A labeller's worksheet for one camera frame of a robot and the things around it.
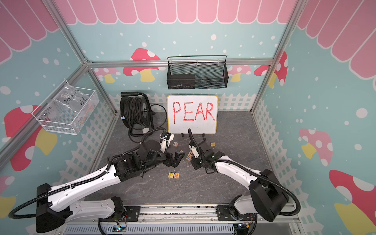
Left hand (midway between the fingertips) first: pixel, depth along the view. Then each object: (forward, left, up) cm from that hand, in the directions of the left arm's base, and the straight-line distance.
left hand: (177, 152), depth 71 cm
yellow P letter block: (-3, +5, -23) cm, 23 cm away
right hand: (+4, -8, -16) cm, 19 cm away
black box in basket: (+42, 0, +12) cm, 43 cm away
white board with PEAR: (+35, -11, -8) cm, 38 cm away
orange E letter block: (-3, +2, -22) cm, 22 cm away
